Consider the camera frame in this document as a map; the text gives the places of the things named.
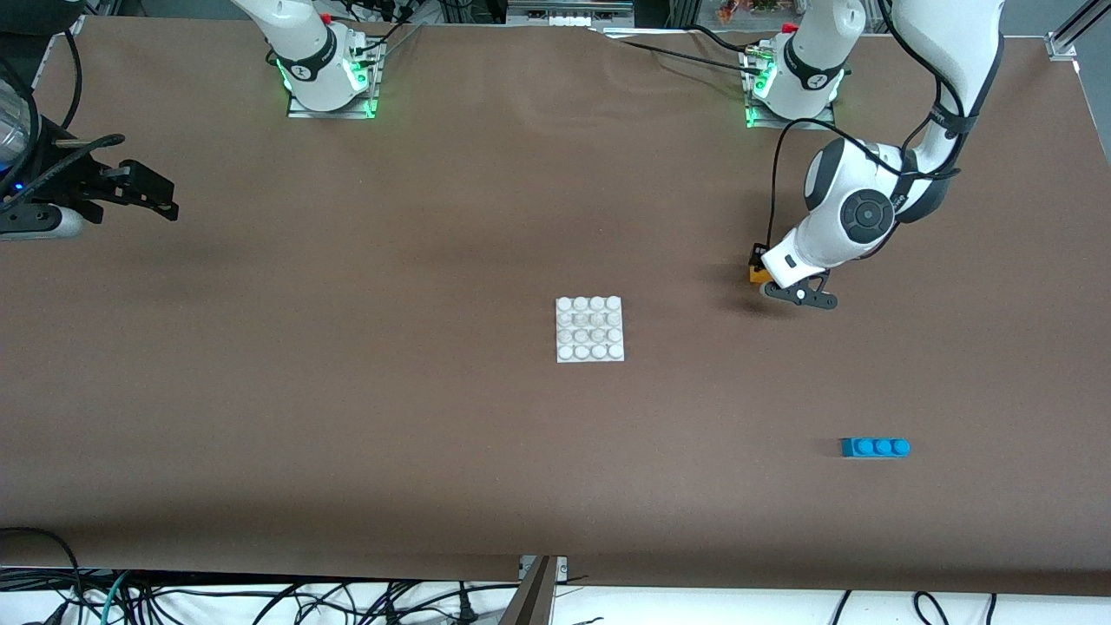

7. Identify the black base cable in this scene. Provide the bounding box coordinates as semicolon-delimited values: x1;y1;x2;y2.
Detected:
352;16;426;62

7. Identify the orange background item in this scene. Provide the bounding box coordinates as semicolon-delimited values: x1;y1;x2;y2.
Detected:
718;0;784;23

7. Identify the small metal table bracket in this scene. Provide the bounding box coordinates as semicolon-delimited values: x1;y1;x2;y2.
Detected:
518;555;570;582

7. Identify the teal floor cable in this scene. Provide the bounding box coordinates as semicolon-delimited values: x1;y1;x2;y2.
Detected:
95;570;133;625

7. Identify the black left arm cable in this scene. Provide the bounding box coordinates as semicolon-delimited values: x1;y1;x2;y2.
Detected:
766;0;966;254

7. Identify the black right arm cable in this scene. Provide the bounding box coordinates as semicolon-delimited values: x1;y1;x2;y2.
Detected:
0;29;128;211

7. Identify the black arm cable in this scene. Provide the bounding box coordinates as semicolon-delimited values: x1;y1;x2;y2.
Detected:
0;29;128;211
766;0;966;254

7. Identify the white studded base plate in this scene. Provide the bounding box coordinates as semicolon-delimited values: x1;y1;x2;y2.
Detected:
555;296;625;364

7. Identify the dark table strut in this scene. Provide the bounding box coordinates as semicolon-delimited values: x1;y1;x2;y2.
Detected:
498;556;558;625

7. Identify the grey metal rail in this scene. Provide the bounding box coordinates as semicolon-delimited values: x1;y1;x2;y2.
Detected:
506;0;636;28

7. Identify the brown table cover sheet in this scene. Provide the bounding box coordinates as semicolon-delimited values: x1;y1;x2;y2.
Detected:
0;16;1111;600

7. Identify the blue three-stud block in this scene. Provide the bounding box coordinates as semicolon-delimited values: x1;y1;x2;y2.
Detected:
840;437;911;458

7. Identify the black cable on table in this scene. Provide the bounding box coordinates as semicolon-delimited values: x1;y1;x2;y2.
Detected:
599;35;760;67
690;24;765;53

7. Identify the black floor cable loop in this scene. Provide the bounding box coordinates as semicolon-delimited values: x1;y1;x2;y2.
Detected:
910;591;954;625
0;525;85;625

